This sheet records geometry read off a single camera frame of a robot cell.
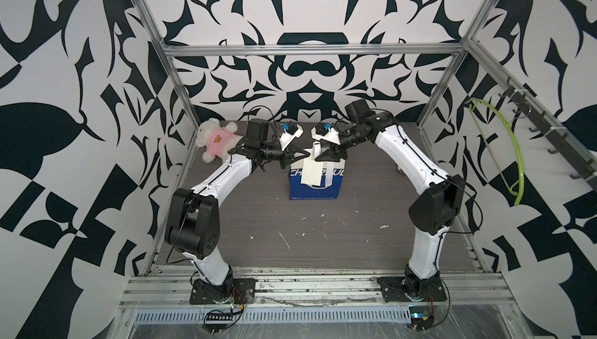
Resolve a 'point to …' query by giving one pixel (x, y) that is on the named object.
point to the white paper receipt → (312, 172)
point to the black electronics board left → (217, 316)
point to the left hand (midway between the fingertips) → (306, 150)
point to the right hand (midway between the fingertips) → (316, 145)
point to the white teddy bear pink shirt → (216, 140)
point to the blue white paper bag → (330, 183)
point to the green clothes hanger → (521, 189)
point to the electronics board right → (420, 317)
